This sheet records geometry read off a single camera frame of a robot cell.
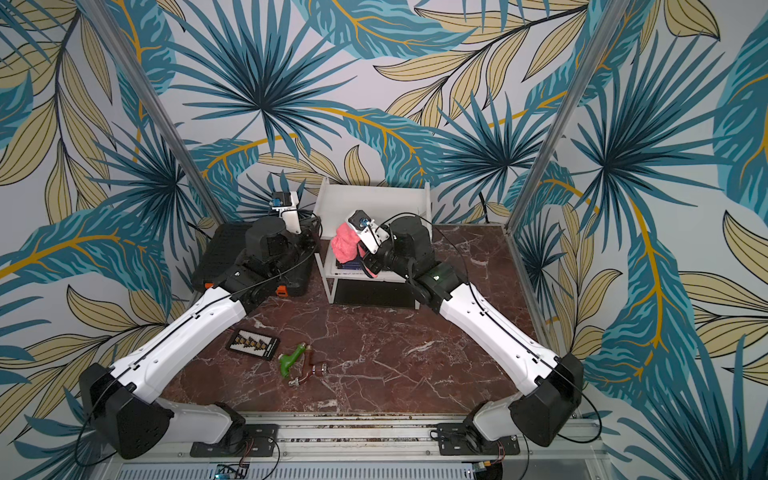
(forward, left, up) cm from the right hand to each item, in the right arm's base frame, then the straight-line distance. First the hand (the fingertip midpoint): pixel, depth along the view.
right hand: (361, 231), depth 70 cm
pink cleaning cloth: (-3, +4, -1) cm, 5 cm away
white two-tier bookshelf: (+11, -6, -2) cm, 13 cm away
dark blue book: (-6, +2, -5) cm, 8 cm away
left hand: (+4, +10, -1) cm, 11 cm away
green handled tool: (-17, +23, -35) cm, 45 cm away
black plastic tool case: (+22, +50, -28) cm, 62 cm away
